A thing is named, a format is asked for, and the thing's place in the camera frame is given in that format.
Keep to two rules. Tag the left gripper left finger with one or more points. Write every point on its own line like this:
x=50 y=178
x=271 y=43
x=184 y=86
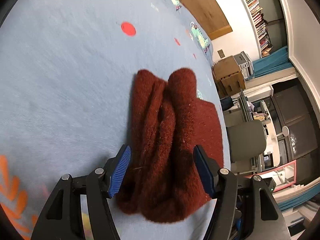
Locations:
x=75 y=200

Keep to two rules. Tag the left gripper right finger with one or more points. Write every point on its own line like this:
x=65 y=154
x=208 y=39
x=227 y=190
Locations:
x=245 y=207

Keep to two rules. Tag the dark red knitted sweater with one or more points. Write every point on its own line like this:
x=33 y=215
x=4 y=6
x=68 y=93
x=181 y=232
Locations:
x=167 y=121

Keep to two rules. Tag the grey desk chair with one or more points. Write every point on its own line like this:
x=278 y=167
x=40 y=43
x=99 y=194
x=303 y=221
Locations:
x=247 y=141

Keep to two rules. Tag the white desk lamp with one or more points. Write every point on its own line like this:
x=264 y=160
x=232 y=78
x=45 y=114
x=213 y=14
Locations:
x=285 y=132

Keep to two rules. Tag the wooden nightstand drawers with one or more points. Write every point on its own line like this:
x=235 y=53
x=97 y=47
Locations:
x=228 y=77

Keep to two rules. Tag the grey white printer box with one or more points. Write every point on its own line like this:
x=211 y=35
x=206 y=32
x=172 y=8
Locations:
x=245 y=64

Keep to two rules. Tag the teal right curtain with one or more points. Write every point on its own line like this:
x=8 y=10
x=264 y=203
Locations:
x=275 y=62

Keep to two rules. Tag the blue patterned bed cover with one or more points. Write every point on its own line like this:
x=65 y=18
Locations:
x=67 y=69

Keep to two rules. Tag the row of books on shelf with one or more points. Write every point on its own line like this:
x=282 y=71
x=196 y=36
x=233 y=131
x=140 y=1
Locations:
x=260 y=26

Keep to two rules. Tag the wooden headboard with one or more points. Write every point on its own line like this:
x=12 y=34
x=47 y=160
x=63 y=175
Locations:
x=210 y=17

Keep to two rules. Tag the pink storage frame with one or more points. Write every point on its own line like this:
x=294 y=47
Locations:
x=280 y=177

